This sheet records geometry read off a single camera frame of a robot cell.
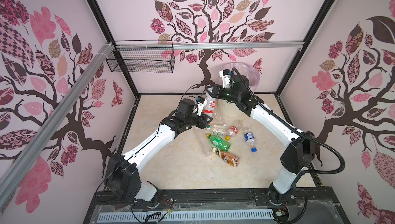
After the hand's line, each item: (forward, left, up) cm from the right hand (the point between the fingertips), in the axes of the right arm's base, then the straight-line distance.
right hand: (208, 86), depth 76 cm
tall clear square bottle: (-14, +2, -35) cm, 38 cm away
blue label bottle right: (-14, -25, -30) cm, 41 cm away
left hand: (-12, 0, -13) cm, 18 cm away
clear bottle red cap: (-9, -1, -4) cm, 10 cm away
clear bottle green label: (-5, -6, -34) cm, 35 cm away
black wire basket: (+29, +41, 0) cm, 50 cm away
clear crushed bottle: (-1, -8, -33) cm, 34 cm away
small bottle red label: (-9, -16, -29) cm, 34 cm away
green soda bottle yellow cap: (-17, -6, -29) cm, 34 cm away
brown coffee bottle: (-26, -10, -30) cm, 41 cm away
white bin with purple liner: (+21, -30, -11) cm, 38 cm away
